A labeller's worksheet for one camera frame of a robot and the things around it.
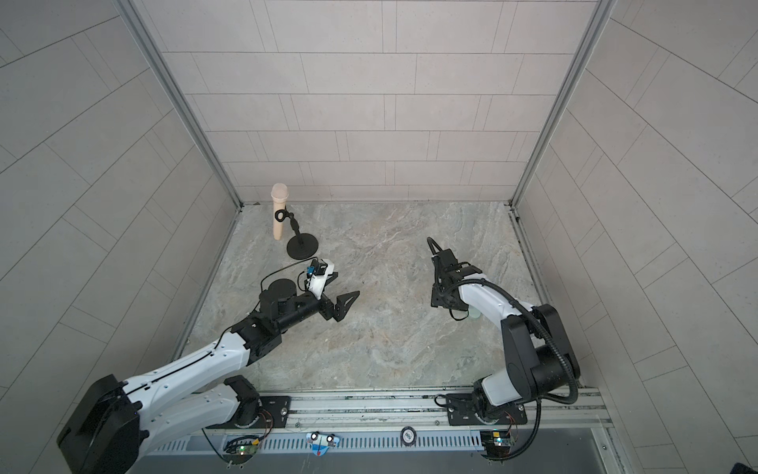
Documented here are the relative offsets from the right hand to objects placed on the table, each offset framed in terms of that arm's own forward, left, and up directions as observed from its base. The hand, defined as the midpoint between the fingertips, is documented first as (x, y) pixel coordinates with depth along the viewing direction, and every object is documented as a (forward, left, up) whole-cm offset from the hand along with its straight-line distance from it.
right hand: (443, 299), depth 90 cm
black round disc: (-34, +14, 0) cm, 37 cm away
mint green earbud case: (-18, 0, +29) cm, 34 cm away
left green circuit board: (-35, +51, +3) cm, 62 cm away
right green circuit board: (-36, -6, -2) cm, 37 cm away
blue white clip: (-34, +34, +2) cm, 48 cm away
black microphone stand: (+22, +46, +4) cm, 51 cm away
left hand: (-2, +26, +16) cm, 31 cm away
